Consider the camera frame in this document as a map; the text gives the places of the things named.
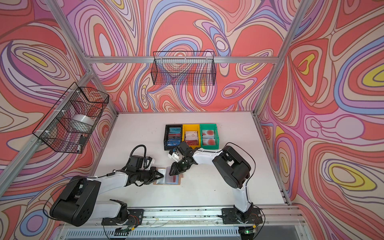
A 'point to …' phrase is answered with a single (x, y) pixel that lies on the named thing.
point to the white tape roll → (81, 123)
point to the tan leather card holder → (161, 181)
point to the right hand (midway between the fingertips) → (173, 176)
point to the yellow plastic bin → (191, 127)
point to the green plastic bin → (209, 136)
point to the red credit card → (173, 179)
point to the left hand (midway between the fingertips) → (164, 175)
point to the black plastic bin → (173, 136)
